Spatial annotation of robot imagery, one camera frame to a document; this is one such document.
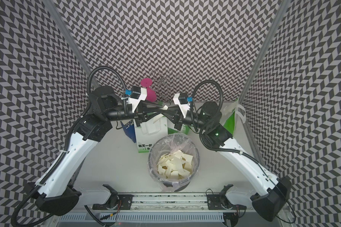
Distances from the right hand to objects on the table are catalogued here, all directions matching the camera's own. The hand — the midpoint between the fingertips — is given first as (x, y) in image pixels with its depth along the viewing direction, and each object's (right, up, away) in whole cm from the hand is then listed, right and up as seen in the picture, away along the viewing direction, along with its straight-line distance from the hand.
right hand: (162, 112), depth 57 cm
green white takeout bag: (-10, -11, +24) cm, 28 cm away
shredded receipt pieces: (+6, -27, +14) cm, 31 cm away
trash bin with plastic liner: (+2, -15, +14) cm, 21 cm away
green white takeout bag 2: (+11, -10, +32) cm, 36 cm away
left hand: (0, +1, -4) cm, 4 cm away
